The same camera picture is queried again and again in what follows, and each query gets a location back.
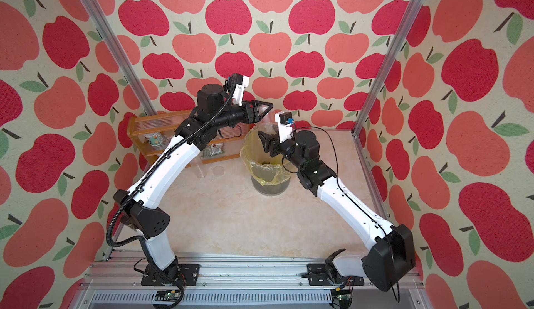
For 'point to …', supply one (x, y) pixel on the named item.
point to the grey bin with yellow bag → (270, 175)
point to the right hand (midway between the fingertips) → (268, 132)
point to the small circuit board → (167, 295)
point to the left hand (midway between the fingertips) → (270, 110)
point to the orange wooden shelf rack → (166, 122)
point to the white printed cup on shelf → (154, 138)
